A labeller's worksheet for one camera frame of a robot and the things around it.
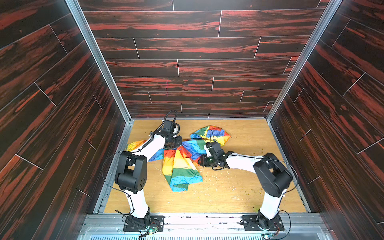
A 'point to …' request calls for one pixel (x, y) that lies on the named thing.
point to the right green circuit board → (267, 236)
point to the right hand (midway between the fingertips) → (202, 160)
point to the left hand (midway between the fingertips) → (181, 143)
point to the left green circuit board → (154, 230)
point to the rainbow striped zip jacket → (179, 162)
